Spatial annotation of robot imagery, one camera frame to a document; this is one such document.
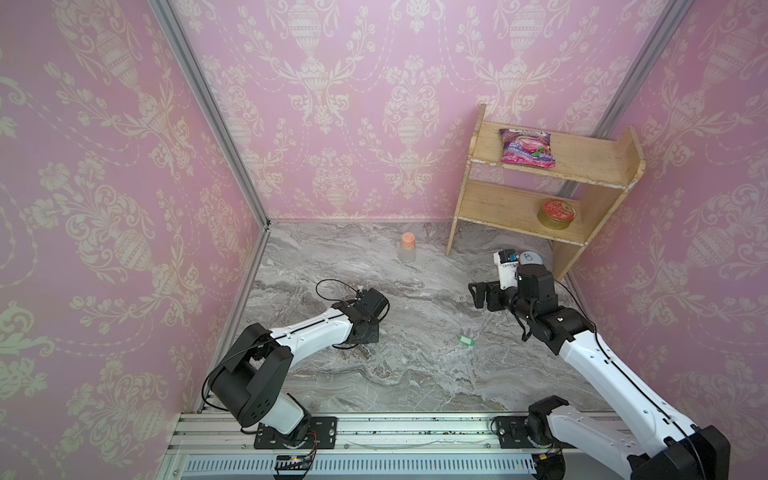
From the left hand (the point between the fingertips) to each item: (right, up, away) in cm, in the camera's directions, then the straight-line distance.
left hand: (369, 336), depth 89 cm
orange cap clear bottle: (+13, +25, +18) cm, 33 cm away
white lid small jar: (+55, +23, +14) cm, 61 cm away
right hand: (+32, +17, -9) cm, 38 cm away
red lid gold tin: (+56, +36, +1) cm, 67 cm away
